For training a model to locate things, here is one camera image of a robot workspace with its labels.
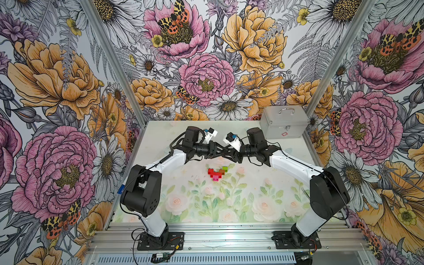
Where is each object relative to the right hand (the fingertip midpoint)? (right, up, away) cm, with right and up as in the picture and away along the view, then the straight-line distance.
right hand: (225, 153), depth 84 cm
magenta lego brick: (-5, -14, +8) cm, 17 cm away
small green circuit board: (-30, -44, -12) cm, 54 cm away
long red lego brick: (-5, -12, +10) cm, 16 cm away
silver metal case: (+37, +18, +18) cm, 45 cm away
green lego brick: (+1, -10, +13) cm, 16 cm away
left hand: (0, -1, -3) cm, 3 cm away
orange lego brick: (-1, -11, +12) cm, 16 cm away
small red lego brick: (-8, -11, +12) cm, 18 cm away
